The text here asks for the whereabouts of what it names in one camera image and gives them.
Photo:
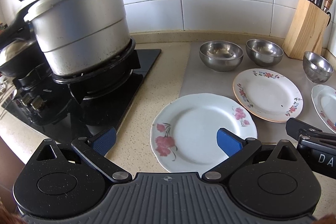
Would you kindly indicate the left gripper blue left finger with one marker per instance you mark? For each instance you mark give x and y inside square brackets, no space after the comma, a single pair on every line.
[93,150]

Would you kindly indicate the black wok with handle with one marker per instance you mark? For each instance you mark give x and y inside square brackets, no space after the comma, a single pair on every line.
[20,51]

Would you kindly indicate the steel bowl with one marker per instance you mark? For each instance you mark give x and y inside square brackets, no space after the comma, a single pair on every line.
[221,56]
[317,69]
[263,52]

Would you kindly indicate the large aluminium stock pot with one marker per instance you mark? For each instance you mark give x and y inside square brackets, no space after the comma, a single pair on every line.
[77,35]

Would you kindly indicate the white plate pink flowers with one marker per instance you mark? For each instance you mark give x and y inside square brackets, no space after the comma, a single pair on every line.
[183,135]

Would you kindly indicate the black scissors handle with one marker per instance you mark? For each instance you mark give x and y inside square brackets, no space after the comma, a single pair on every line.
[329,14]

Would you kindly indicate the wooden knife block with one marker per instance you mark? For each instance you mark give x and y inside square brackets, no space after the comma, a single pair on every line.
[306,30]

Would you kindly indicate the black gas stove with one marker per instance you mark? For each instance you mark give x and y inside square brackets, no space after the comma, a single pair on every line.
[65,108]

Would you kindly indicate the white plate orange rim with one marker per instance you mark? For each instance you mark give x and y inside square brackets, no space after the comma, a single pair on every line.
[268,95]

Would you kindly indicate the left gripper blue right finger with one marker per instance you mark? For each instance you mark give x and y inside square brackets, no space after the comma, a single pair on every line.
[239,152]

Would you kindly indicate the white plate floral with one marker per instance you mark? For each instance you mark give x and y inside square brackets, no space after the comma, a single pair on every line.
[324,101]

